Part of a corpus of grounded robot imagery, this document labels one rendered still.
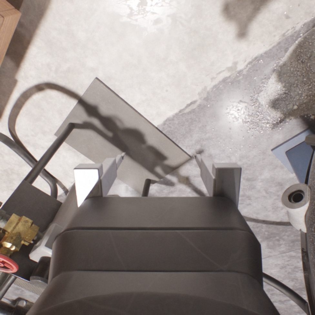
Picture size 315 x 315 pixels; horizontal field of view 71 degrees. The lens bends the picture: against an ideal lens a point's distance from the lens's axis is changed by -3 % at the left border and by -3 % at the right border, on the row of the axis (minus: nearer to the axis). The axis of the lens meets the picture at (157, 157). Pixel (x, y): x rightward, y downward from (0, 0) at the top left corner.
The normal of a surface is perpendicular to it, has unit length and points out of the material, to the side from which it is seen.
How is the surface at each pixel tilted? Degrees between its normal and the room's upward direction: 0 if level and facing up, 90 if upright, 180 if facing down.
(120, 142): 0
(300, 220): 39
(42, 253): 0
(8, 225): 60
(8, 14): 90
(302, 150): 90
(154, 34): 0
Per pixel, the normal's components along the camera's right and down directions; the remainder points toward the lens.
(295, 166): -0.74, -0.57
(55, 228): 0.67, -0.52
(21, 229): 0.51, -0.13
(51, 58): -0.13, 0.63
